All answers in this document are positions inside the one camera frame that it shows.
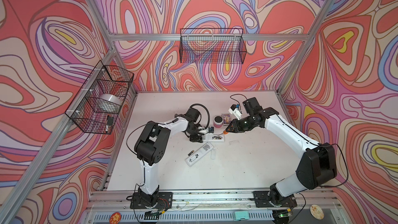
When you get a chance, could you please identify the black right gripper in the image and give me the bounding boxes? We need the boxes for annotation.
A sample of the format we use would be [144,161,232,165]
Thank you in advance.
[225,114,259,133]

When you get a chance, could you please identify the white remote with coloured buttons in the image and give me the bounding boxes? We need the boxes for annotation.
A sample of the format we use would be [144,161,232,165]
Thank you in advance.
[202,133,225,143]

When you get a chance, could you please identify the white remote with back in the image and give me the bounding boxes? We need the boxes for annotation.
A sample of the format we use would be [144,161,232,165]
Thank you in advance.
[185,143,214,167]

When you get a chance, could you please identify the orange handled screwdriver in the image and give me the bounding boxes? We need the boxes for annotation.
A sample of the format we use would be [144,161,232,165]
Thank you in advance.
[215,131,228,139]

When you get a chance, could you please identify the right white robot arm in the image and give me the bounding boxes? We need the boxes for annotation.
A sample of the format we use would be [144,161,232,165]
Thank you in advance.
[224,97,337,205]

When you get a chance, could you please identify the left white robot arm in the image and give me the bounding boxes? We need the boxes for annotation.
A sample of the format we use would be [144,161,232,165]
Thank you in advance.
[132,109,201,208]

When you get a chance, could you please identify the small purple card box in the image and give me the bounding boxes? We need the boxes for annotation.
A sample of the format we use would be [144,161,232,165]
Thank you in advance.
[221,114,232,125]

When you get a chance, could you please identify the pink round speaker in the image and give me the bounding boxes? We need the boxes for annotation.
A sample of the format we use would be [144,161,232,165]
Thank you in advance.
[213,115,224,128]

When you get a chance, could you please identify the silver tape roll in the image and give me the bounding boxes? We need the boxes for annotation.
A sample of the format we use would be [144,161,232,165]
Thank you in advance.
[97,93,122,114]

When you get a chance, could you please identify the red round sticker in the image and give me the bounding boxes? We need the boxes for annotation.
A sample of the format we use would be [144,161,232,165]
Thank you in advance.
[109,212,122,224]

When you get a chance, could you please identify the beige round disc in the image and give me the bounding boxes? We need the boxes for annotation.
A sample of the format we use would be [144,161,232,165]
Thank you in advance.
[310,204,325,220]

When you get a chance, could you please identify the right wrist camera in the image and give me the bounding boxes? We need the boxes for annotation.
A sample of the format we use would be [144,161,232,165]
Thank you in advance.
[229,104,243,120]

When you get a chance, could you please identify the black wire basket back wall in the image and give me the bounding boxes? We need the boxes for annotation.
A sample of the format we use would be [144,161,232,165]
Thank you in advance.
[179,27,247,64]

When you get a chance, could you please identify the black wire basket wall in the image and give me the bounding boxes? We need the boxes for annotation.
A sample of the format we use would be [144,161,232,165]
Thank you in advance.
[179,27,247,64]
[65,61,134,135]

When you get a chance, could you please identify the green box on rail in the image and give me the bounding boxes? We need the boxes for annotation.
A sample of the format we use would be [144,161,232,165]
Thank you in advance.
[234,211,250,221]

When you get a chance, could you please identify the black wire basket left wall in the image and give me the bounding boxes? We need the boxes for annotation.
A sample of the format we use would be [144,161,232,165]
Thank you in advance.
[65,61,134,135]

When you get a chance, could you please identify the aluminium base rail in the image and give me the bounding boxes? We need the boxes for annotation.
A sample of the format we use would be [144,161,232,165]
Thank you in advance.
[87,188,342,211]

